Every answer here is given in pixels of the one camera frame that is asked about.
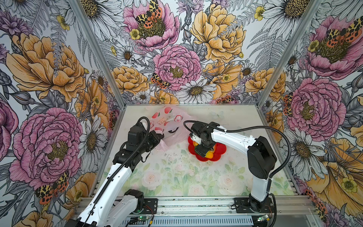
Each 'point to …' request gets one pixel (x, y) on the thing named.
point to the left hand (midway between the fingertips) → (162, 139)
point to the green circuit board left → (139, 218)
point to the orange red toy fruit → (210, 153)
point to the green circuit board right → (263, 218)
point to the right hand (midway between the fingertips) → (207, 153)
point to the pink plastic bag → (169, 121)
